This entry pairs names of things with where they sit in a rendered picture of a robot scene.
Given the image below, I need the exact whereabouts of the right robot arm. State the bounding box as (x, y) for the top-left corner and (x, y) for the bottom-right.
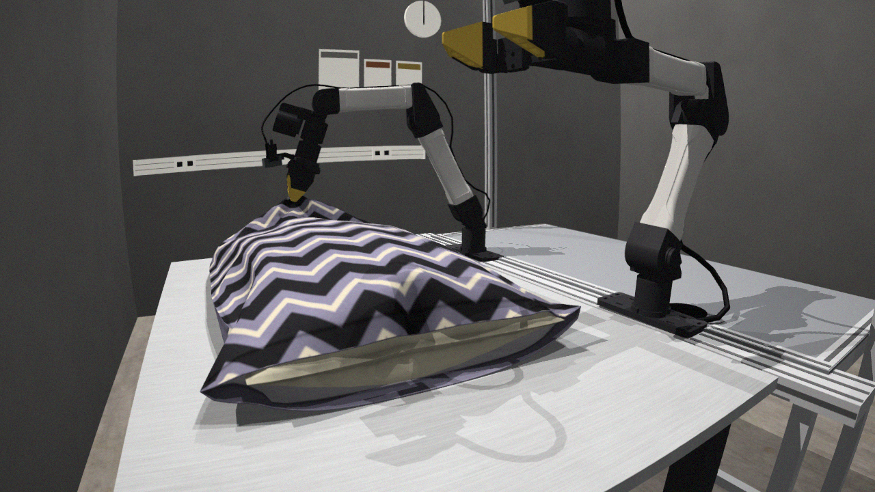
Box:
(273, 83), (504, 262)

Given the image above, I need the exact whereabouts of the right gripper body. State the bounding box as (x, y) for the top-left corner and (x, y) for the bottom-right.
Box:
(286, 140), (321, 192)

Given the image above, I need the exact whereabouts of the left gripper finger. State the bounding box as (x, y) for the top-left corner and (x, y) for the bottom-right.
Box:
(492, 6), (545, 57)
(442, 21), (483, 69)

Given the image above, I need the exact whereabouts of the cream pillow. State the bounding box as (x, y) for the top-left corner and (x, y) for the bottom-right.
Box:
(245, 312), (564, 387)

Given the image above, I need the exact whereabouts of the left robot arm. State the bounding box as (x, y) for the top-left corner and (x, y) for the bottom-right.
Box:
(558, 0), (729, 338)

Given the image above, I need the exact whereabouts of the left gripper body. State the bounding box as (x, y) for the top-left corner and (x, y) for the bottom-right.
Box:
(452, 0), (579, 74)

